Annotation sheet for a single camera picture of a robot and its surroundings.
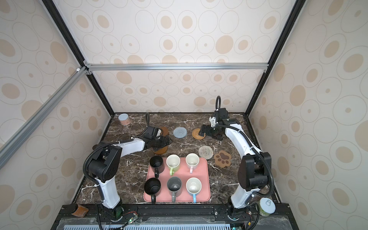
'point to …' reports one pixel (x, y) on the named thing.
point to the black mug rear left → (157, 165)
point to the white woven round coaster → (206, 152)
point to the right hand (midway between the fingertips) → (211, 134)
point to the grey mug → (174, 185)
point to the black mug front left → (152, 186)
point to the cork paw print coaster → (222, 159)
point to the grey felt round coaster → (179, 132)
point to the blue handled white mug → (193, 186)
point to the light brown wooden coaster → (161, 151)
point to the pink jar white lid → (124, 119)
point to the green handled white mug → (173, 163)
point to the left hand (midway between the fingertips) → (173, 142)
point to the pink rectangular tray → (202, 173)
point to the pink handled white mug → (192, 160)
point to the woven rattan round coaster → (195, 133)
